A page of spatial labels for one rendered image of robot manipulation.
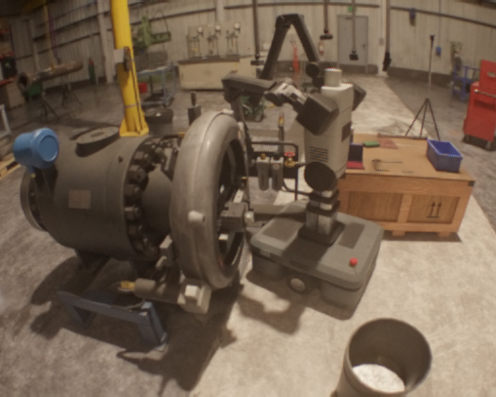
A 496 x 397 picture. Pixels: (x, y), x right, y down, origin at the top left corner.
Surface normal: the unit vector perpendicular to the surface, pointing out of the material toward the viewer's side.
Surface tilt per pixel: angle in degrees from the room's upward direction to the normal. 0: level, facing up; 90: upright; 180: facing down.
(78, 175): 42
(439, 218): 90
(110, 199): 61
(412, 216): 90
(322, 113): 90
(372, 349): 87
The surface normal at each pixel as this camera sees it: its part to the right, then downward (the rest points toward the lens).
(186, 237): -0.17, 0.27
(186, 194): -0.16, -0.07
